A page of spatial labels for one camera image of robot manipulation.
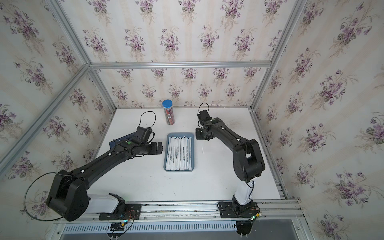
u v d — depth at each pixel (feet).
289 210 2.45
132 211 2.40
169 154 3.05
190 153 3.06
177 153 3.05
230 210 2.40
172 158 2.97
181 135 3.34
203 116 2.43
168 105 3.11
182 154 3.05
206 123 2.18
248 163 1.55
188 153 3.07
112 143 3.22
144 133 2.20
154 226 2.30
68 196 1.33
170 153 3.05
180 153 3.06
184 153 3.05
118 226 2.35
